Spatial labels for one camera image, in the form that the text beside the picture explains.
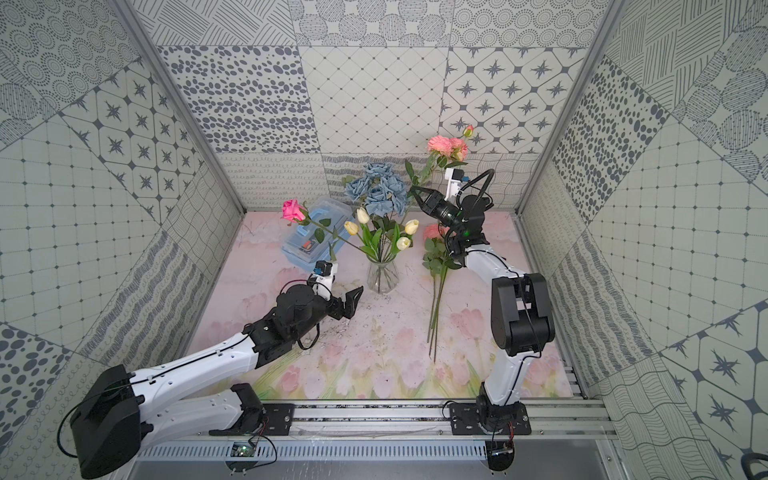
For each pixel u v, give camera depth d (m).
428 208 0.76
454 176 0.76
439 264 1.03
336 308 0.70
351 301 0.70
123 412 0.39
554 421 0.76
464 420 0.73
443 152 0.76
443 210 0.76
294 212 0.65
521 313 0.50
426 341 0.88
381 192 0.79
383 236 0.80
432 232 1.04
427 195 0.78
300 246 0.98
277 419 0.74
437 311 0.93
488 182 0.63
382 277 0.95
